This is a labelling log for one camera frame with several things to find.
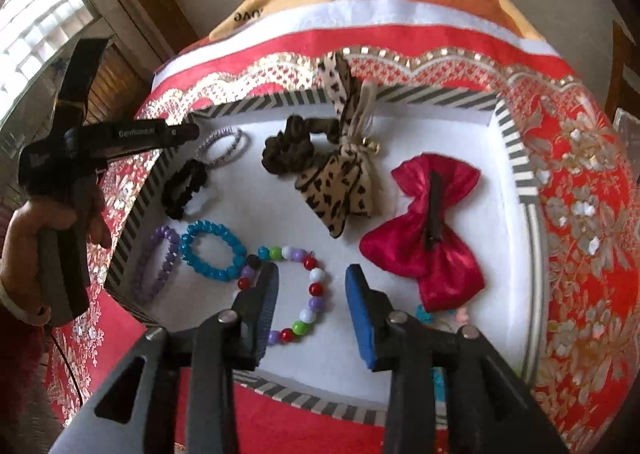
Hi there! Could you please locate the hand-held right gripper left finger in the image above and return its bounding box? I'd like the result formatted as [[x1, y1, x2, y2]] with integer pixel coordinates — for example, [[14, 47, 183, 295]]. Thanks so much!
[[47, 261, 281, 454]]

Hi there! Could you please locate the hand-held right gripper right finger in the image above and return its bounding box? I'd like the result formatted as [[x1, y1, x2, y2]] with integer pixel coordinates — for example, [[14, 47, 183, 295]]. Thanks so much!
[[345, 264, 571, 454]]

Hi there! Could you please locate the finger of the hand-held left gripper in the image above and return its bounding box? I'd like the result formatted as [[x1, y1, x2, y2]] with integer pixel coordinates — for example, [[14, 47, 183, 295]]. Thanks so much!
[[55, 36, 115, 135], [65, 122, 201, 162]]

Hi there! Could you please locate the multicolour bead bracelet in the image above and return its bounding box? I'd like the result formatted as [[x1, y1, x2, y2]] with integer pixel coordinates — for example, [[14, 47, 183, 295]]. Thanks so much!
[[235, 245, 331, 346]]

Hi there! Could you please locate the blue bead bracelet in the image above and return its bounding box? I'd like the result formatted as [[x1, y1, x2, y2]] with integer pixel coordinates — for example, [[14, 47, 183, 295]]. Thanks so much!
[[180, 220, 247, 283]]

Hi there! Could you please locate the grey woven hair tie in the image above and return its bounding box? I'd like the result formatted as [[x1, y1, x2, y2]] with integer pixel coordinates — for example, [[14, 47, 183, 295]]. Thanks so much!
[[196, 126, 249, 169]]

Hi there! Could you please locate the black scrunchie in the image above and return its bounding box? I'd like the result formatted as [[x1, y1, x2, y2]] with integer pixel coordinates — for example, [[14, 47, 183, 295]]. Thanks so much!
[[161, 159, 208, 221]]

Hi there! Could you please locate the red satin bow clip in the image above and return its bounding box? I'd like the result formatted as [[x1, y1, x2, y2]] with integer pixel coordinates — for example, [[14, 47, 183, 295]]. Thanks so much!
[[359, 153, 487, 313]]

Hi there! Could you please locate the striped cardboard box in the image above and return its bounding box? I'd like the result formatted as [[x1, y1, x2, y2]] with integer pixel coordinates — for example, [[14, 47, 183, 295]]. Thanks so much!
[[102, 78, 546, 430]]

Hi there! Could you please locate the purple bead bracelet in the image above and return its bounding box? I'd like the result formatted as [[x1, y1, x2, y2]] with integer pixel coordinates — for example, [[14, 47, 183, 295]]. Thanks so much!
[[131, 225, 182, 307]]

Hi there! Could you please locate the leopard print bow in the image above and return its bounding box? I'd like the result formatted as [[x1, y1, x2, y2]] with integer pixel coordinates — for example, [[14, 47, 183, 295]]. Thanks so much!
[[292, 52, 382, 239]]

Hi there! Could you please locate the brown scrunchie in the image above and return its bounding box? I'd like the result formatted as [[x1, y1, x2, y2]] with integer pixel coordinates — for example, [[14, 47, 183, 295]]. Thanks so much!
[[261, 115, 346, 177]]

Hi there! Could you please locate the person's left hand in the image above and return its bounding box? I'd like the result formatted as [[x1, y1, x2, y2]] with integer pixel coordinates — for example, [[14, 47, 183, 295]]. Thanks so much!
[[0, 184, 115, 319]]

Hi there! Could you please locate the wooden panelled door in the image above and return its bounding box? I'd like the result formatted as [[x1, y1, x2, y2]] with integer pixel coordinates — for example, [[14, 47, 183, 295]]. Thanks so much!
[[87, 41, 166, 135]]

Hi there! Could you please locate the window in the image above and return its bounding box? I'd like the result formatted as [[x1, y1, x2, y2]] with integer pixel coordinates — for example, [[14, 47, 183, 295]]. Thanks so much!
[[0, 0, 101, 125]]

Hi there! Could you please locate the red floral tablecloth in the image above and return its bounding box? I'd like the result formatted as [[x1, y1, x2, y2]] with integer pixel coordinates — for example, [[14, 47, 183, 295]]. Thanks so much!
[[45, 0, 640, 454]]

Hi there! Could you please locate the wooden chair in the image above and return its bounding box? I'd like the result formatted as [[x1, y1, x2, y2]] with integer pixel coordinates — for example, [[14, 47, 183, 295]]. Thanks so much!
[[605, 21, 640, 135]]

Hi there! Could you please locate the black cable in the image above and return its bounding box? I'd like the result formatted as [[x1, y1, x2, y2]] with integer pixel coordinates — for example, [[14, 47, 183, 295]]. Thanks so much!
[[47, 324, 88, 410]]

